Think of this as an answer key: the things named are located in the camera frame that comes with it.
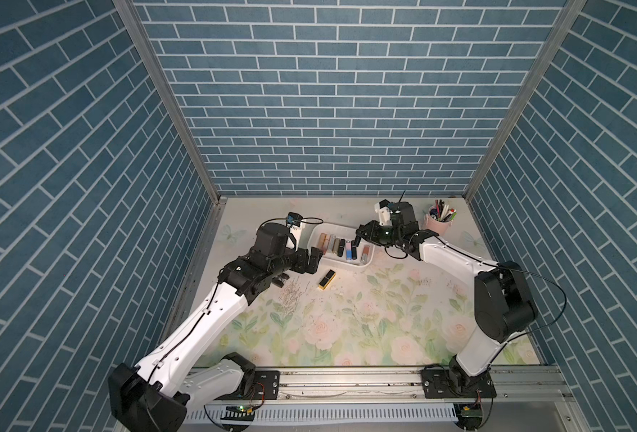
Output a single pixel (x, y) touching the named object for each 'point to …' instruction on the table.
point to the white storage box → (337, 244)
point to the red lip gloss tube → (365, 253)
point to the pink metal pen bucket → (433, 224)
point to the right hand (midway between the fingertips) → (359, 231)
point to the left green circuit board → (242, 413)
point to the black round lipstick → (341, 247)
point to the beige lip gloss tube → (322, 240)
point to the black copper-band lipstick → (354, 252)
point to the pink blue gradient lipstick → (348, 250)
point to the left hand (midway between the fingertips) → (316, 248)
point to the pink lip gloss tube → (327, 242)
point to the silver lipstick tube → (331, 242)
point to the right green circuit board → (469, 412)
